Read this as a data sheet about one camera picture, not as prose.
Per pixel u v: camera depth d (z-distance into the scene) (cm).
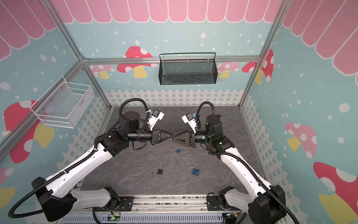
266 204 38
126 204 74
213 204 74
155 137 55
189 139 58
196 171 86
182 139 64
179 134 63
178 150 95
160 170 86
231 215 72
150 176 84
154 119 58
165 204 76
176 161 89
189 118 59
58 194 40
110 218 73
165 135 60
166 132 60
